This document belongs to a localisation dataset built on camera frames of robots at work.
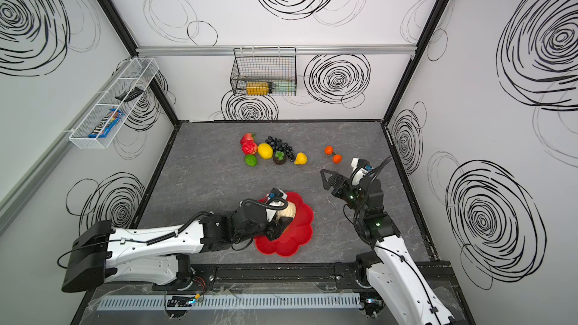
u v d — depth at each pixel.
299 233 0.83
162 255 0.47
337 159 1.02
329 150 1.05
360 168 0.68
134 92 0.81
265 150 1.04
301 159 1.01
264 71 0.99
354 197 0.65
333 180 0.68
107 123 0.68
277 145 1.05
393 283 0.57
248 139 1.08
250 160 1.00
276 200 0.63
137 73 0.91
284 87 0.87
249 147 1.02
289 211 0.70
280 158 0.99
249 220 0.53
